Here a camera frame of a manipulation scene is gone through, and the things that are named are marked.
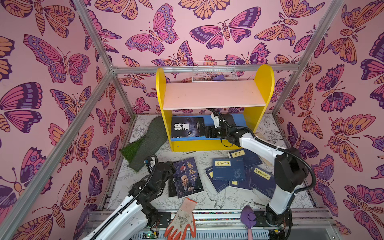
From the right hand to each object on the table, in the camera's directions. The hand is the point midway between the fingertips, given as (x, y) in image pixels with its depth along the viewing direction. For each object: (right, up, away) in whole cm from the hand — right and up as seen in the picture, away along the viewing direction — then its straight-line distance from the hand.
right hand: (206, 127), depth 89 cm
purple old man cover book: (-11, -29, -4) cm, 32 cm away
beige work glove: (+19, -12, -32) cm, 39 cm away
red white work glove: (-12, -45, -15) cm, 49 cm away
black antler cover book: (-20, -34, -6) cm, 40 cm away
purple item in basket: (+9, +32, +6) cm, 33 cm away
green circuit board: (-29, -52, -16) cm, 62 cm away
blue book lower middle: (+22, -31, -7) cm, 39 cm away
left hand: (-20, -20, -10) cm, 30 cm away
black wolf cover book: (-11, 0, +3) cm, 12 cm away
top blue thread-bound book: (+13, -25, -1) cm, 28 cm away
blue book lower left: (+6, -32, -5) cm, 33 cm away
